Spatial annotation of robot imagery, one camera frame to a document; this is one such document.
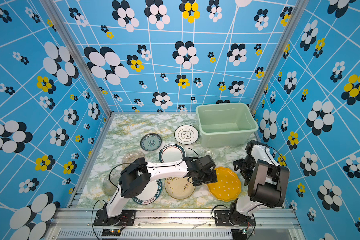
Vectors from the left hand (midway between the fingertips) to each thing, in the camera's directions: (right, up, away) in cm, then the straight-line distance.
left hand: (215, 183), depth 81 cm
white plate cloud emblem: (-15, +25, +25) cm, 39 cm away
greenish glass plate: (-60, -2, +5) cm, 60 cm away
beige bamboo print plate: (-20, -3, +2) cm, 20 cm away
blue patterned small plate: (-40, +20, +21) cm, 50 cm away
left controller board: (-53, -21, -9) cm, 57 cm away
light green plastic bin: (+15, +33, +31) cm, 48 cm away
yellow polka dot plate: (+8, -2, +2) cm, 8 cm away
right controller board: (+9, -19, -12) cm, 24 cm away
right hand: (+16, +3, +5) cm, 17 cm away
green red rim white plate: (-25, +14, +18) cm, 34 cm away
